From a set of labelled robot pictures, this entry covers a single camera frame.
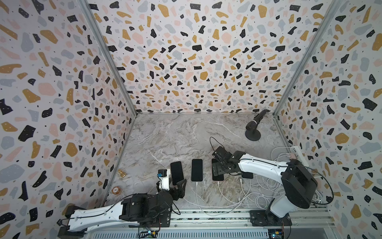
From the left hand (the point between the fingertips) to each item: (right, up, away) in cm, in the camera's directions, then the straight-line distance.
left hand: (183, 182), depth 73 cm
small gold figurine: (-38, 0, +15) cm, 40 cm away
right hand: (+20, +2, +15) cm, 25 cm away
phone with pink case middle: (+21, -2, +14) cm, 25 cm away
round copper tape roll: (-37, -7, +6) cm, 38 cm away
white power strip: (+72, +12, +27) cm, 78 cm away
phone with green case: (+6, +1, +17) cm, 18 cm away
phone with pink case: (-6, +1, +17) cm, 18 cm away
